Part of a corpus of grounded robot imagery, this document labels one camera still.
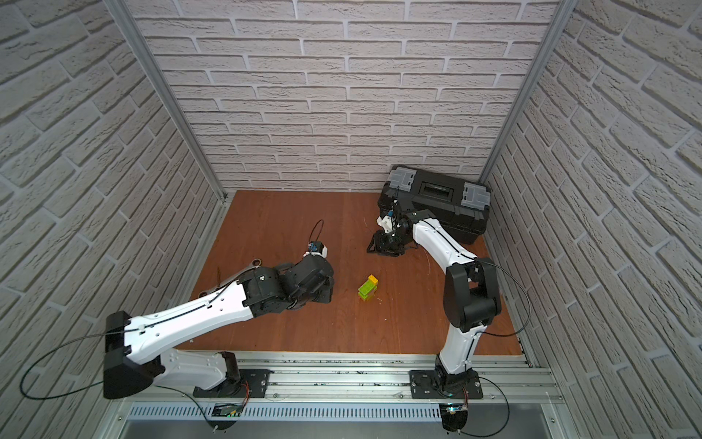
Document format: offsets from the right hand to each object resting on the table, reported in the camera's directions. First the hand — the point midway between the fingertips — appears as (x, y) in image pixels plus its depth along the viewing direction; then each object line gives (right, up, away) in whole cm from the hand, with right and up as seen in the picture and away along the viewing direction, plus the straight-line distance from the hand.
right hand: (378, 249), depth 89 cm
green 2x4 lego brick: (-4, -13, -2) cm, 13 cm away
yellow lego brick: (-2, -9, -3) cm, 10 cm away
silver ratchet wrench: (-44, -6, +9) cm, 46 cm away
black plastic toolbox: (+30, +15, +6) cm, 34 cm away
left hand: (-12, -7, -16) cm, 22 cm away
